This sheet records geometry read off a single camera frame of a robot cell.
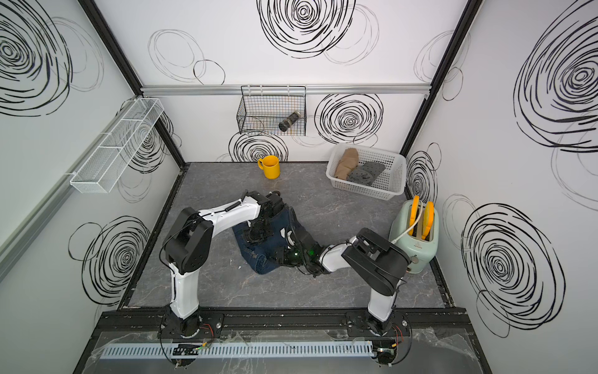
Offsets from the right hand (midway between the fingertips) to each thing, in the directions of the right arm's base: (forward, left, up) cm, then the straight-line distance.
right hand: (270, 260), depth 85 cm
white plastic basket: (+41, -53, -3) cm, 67 cm away
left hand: (+7, +4, -1) cm, 8 cm away
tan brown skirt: (+48, -33, +3) cm, 58 cm away
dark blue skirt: (0, +2, +4) cm, 5 cm away
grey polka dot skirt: (+34, -37, +11) cm, 52 cm away
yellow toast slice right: (+8, -53, +18) cm, 56 cm away
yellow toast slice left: (+10, -49, +18) cm, 53 cm away
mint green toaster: (+2, -51, +12) cm, 53 cm away
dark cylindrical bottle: (+47, -7, +29) cm, 55 cm away
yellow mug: (+43, +4, +5) cm, 44 cm away
